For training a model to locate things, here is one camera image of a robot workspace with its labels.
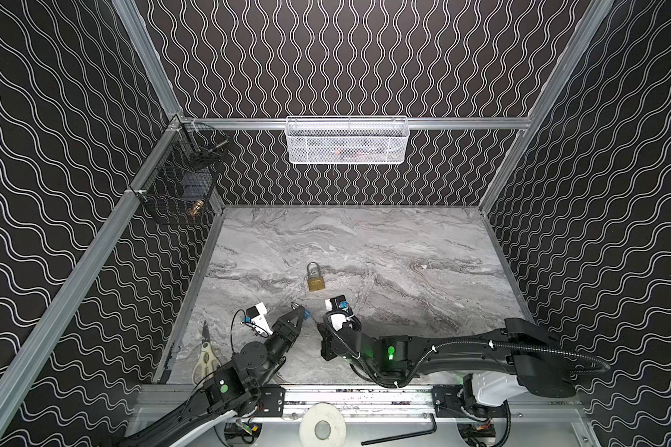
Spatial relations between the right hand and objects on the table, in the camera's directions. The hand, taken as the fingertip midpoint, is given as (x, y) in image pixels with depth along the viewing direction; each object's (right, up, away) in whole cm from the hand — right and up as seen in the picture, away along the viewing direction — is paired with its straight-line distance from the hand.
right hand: (317, 330), depth 74 cm
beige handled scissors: (-32, -12, +7) cm, 35 cm away
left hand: (-2, +5, -2) cm, 5 cm away
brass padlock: (-2, +8, +24) cm, 25 cm away
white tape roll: (+1, -21, -1) cm, 22 cm away
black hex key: (+22, -26, -4) cm, 34 cm away
